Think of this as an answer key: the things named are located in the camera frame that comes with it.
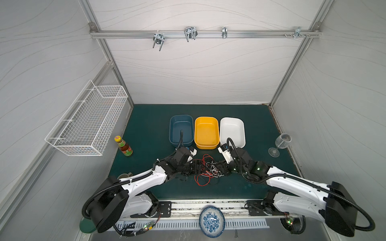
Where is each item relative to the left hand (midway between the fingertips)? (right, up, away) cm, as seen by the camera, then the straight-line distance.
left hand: (202, 171), depth 78 cm
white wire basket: (-54, +23, -10) cm, 60 cm away
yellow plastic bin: (+4, +18, +23) cm, 29 cm away
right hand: (+8, +4, +1) cm, 9 cm away
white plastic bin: (+23, +21, +27) cm, 41 cm away
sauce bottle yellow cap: (-45, +12, +6) cm, 46 cm away
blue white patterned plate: (+4, -21, -8) cm, 23 cm away
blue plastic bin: (-16, +25, +28) cm, 41 cm away
